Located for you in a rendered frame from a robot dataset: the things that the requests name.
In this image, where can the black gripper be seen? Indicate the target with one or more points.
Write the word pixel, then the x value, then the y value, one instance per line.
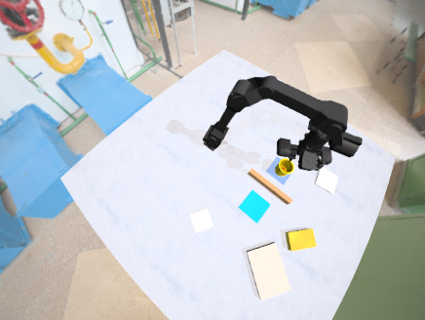
pixel 286 149

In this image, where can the light brown wooden bar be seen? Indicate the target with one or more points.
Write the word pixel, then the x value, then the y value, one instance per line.
pixel 271 187

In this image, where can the cream flat rectangular block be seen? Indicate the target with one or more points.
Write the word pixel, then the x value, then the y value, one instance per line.
pixel 268 271

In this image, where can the yellow rectangular block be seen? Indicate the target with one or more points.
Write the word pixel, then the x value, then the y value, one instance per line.
pixel 301 239

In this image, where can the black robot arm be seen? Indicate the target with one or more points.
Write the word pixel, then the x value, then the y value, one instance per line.
pixel 327 125

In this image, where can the white flat square slab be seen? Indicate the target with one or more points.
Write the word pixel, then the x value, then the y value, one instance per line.
pixel 326 180

